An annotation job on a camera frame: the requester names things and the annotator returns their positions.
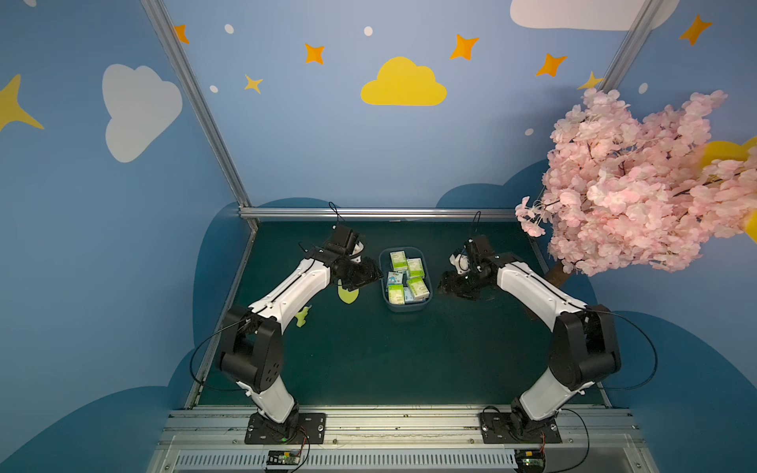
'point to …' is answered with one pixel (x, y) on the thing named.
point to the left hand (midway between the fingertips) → (377, 274)
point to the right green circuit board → (530, 460)
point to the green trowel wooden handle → (346, 296)
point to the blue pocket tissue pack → (394, 278)
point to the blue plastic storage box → (421, 252)
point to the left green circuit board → (283, 457)
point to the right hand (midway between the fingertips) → (448, 288)
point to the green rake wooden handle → (301, 316)
